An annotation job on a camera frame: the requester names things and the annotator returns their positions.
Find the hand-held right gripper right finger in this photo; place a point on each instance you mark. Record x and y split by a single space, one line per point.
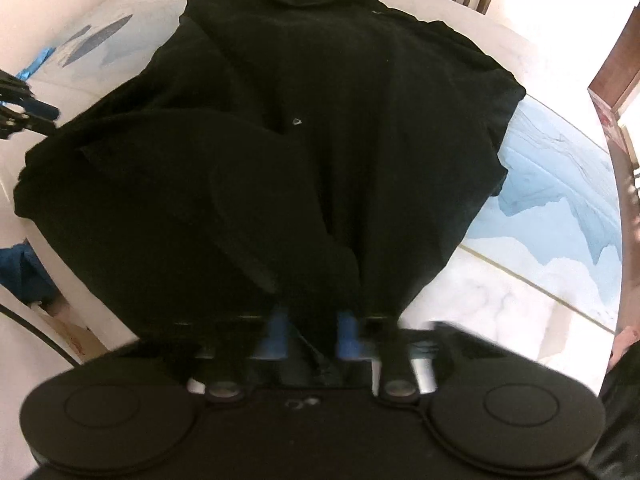
347 340

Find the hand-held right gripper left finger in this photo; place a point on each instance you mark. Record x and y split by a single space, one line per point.
274 340

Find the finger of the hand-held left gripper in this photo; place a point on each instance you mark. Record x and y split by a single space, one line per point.
35 114
15 89

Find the black long-sleeve shirt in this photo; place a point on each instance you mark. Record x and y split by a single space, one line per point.
325 135

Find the blue tape strip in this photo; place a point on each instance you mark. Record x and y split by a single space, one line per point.
37 62

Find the dark blue cloth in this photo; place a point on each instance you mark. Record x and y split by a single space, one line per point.
20 275

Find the wooden door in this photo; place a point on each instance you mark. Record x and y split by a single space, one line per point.
617 65

